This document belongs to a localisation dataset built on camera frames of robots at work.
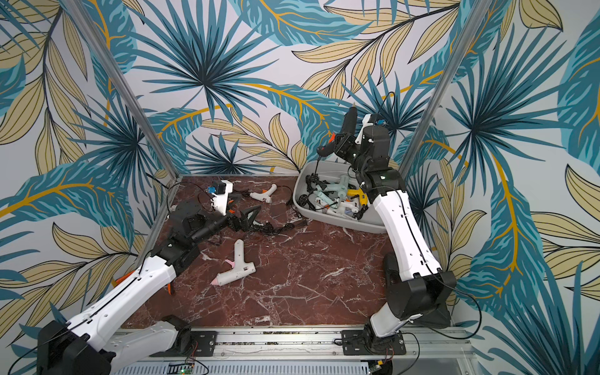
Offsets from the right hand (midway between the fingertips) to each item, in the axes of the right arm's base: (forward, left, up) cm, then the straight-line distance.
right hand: (340, 136), depth 71 cm
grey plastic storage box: (-5, -17, -39) cm, 43 cm away
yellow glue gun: (+8, -16, -38) cm, 42 cm away
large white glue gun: (+3, -5, -40) cm, 40 cm away
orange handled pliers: (-27, +79, -42) cm, 94 cm away
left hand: (-15, +28, -14) cm, 34 cm away
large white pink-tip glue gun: (-24, +34, -40) cm, 58 cm away
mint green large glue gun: (+13, -4, -41) cm, 43 cm away
